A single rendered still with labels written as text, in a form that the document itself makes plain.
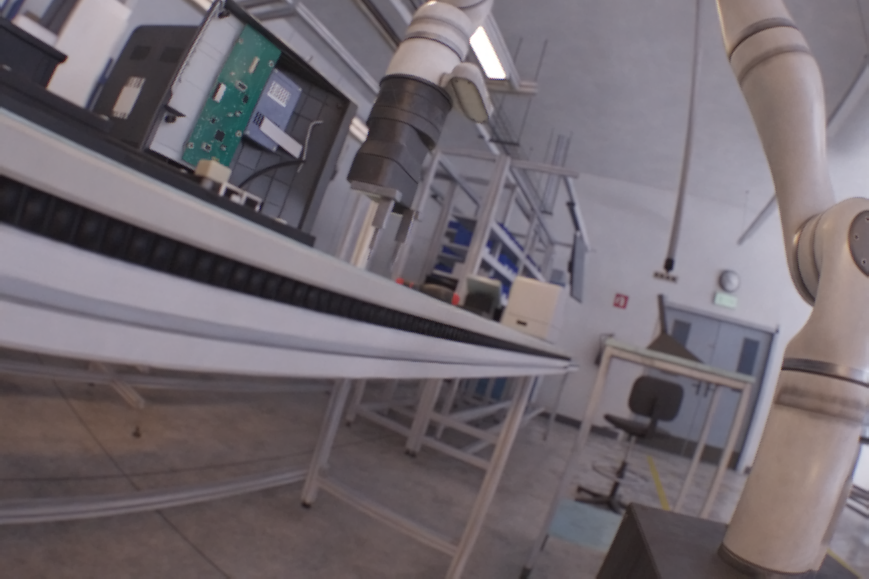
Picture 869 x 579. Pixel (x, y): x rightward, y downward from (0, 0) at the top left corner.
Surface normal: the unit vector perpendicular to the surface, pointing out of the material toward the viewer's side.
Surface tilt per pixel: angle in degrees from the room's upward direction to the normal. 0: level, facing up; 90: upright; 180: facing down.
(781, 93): 126
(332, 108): 90
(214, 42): 90
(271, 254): 90
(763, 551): 90
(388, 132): 101
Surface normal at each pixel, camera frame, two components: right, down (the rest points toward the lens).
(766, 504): -0.90, -0.33
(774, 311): -0.38, -0.25
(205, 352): 0.87, 0.22
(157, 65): -0.13, -0.18
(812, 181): -0.19, 0.19
